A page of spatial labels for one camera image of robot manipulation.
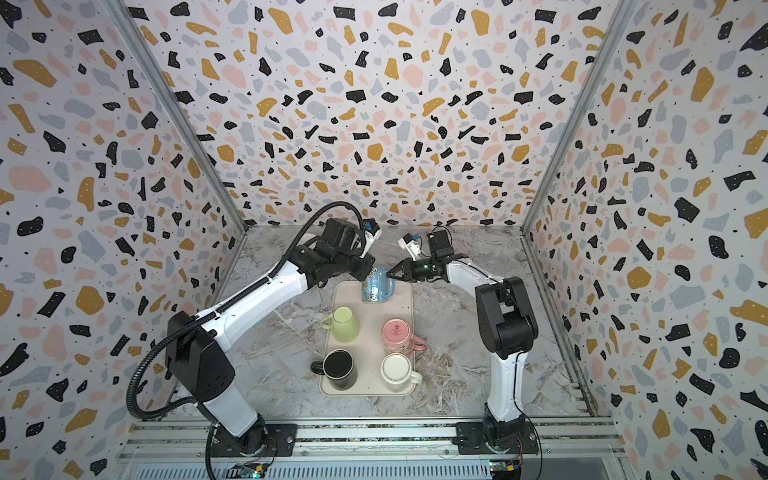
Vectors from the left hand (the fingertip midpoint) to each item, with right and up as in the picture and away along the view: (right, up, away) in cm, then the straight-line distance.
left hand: (373, 254), depth 81 cm
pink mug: (+7, -22, -1) cm, 23 cm away
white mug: (+6, -31, -3) cm, 31 cm away
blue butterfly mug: (0, -11, +13) cm, 17 cm away
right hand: (+3, -5, +9) cm, 11 cm away
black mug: (-9, -29, -5) cm, 31 cm away
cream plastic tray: (-3, -29, +11) cm, 31 cm away
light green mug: (-9, -22, +5) cm, 24 cm away
